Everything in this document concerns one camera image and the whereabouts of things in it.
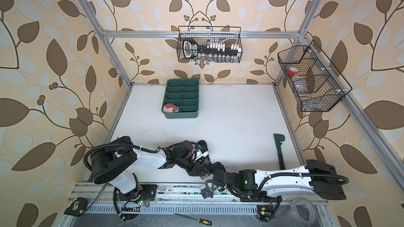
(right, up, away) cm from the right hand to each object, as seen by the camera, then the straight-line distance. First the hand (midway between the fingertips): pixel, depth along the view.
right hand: (211, 170), depth 77 cm
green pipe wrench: (+40, +13, +14) cm, 44 cm away
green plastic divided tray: (-18, +40, +31) cm, 53 cm away
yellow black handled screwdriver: (-5, -17, -11) cm, 21 cm away
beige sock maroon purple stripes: (-24, +30, +18) cm, 43 cm away
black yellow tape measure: (-59, -12, -9) cm, 61 cm away
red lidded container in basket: (+43, +50, +3) cm, 66 cm away
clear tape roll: (+44, -14, -10) cm, 47 cm away
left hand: (-2, -2, +1) cm, 3 cm away
